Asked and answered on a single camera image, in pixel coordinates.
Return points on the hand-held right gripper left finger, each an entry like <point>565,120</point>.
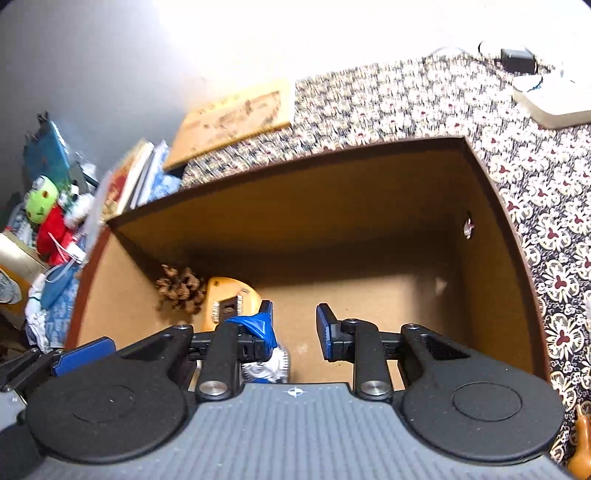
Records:
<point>267,323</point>

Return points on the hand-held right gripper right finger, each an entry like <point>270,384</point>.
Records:
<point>325,337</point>

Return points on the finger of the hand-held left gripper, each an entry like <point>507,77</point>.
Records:
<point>83,356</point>

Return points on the white round spool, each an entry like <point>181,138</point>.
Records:
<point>265,369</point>

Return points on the orange tape measure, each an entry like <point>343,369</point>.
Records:
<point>217,288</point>

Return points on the brown pine cone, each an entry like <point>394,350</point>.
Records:
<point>182,286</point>

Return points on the brown cardboard box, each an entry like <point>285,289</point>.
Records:
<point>369,230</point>

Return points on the crumpled white tissue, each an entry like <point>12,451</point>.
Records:
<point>37,323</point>

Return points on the blue face mask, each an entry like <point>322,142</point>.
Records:
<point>57,288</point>

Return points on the small white plush toy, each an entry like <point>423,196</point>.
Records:
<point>81,205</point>

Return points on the green frog plush toy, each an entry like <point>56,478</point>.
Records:
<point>39,203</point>

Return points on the red cover book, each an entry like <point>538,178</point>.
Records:
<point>122,184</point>

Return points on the blue box with clips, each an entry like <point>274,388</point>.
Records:
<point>44,157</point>

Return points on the yellow illustrated book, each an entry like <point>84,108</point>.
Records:
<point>231,120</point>

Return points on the small wooden gourd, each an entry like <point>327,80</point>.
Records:
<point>581,452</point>

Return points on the white power strip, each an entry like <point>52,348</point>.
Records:
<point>554,104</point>

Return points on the black power adapter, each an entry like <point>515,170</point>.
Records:
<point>517,60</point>

